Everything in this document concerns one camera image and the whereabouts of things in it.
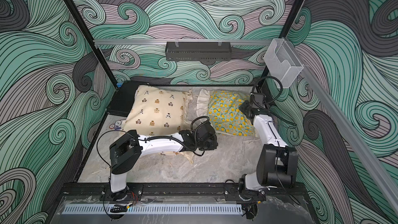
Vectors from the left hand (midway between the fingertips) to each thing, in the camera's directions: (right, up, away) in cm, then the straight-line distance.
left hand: (221, 143), depth 79 cm
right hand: (+14, +20, +9) cm, 26 cm away
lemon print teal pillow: (+6, +12, +12) cm, 18 cm away
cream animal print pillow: (-36, +17, +11) cm, 41 cm away
